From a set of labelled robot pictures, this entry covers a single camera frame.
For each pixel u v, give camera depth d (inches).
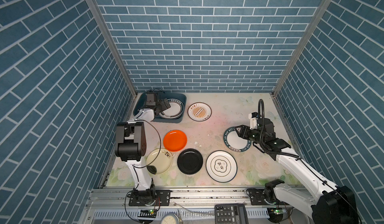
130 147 20.2
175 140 36.7
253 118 29.5
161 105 35.6
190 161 34.7
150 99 30.9
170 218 25.7
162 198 28.7
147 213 28.4
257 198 28.8
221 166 33.2
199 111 42.7
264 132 24.0
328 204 15.1
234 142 36.9
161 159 33.4
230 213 26.8
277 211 28.2
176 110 41.4
